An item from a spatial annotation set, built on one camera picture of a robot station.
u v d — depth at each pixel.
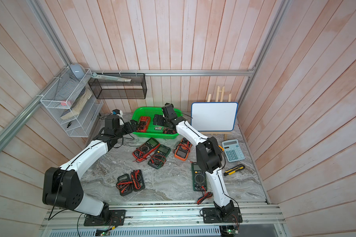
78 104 0.80
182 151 0.94
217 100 0.90
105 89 1.05
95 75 0.91
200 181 0.83
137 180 0.82
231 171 0.86
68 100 0.76
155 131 1.10
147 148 0.96
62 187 0.44
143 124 1.04
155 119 0.86
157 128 1.11
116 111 0.76
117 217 0.73
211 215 0.73
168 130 1.04
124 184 0.80
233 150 0.95
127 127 0.78
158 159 0.91
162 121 0.84
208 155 0.57
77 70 0.82
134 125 0.80
